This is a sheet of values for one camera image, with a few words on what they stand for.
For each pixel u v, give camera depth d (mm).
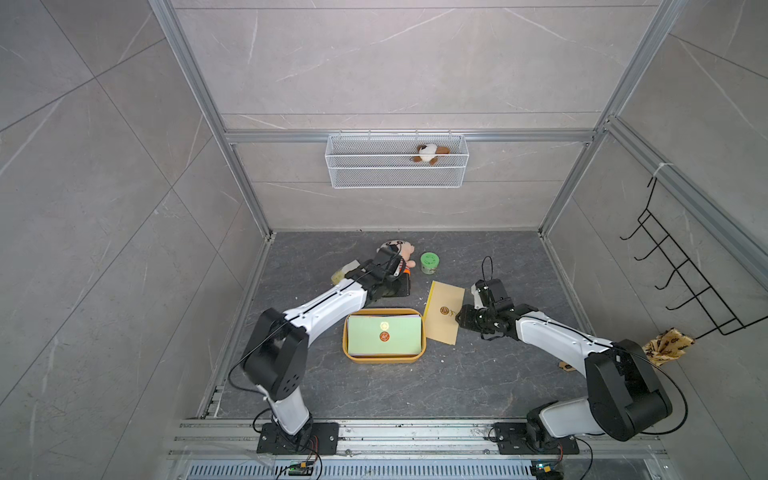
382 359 858
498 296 706
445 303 972
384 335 859
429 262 1040
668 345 660
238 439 749
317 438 730
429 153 877
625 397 425
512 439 730
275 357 457
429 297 1009
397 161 985
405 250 1052
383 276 674
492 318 683
